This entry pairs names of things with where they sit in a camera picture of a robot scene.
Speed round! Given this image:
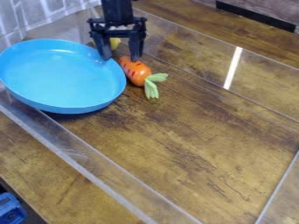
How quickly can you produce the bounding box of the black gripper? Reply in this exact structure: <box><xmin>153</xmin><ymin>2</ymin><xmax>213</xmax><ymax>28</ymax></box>
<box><xmin>89</xmin><ymin>17</ymin><xmax>147</xmax><ymax>61</ymax></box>

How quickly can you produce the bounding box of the orange toy carrot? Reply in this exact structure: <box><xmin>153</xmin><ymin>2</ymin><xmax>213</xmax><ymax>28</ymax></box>
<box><xmin>119</xmin><ymin>56</ymin><xmax>169</xmax><ymax>99</ymax></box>

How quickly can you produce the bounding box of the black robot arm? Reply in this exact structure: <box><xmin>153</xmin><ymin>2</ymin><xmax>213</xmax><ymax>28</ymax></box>
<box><xmin>87</xmin><ymin>0</ymin><xmax>147</xmax><ymax>61</ymax></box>

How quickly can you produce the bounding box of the blue plastic tray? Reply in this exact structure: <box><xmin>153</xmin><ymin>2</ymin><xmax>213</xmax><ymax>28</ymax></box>
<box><xmin>0</xmin><ymin>38</ymin><xmax>127</xmax><ymax>114</ymax></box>

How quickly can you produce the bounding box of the yellow toy lemon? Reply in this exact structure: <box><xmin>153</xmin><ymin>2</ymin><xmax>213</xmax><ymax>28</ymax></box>
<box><xmin>91</xmin><ymin>38</ymin><xmax>121</xmax><ymax>52</ymax></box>

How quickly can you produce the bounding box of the clear acrylic barrier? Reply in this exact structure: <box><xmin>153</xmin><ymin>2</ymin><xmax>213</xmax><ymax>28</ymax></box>
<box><xmin>0</xmin><ymin>1</ymin><xmax>299</xmax><ymax>224</ymax></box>

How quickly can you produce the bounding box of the blue plastic object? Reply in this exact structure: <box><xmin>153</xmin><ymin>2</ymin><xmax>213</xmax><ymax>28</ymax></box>
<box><xmin>0</xmin><ymin>192</ymin><xmax>27</xmax><ymax>224</ymax></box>

